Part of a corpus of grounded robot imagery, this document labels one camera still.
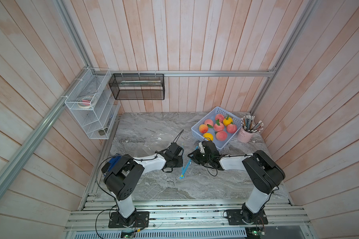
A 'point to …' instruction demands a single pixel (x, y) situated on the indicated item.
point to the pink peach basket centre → (219, 128)
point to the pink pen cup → (244, 136)
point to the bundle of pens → (247, 124)
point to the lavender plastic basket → (217, 115)
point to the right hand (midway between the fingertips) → (187, 155)
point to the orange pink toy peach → (203, 128)
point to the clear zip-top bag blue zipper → (188, 153)
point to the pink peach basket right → (231, 128)
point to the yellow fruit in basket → (227, 121)
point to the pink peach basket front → (221, 135)
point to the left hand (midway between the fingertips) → (179, 164)
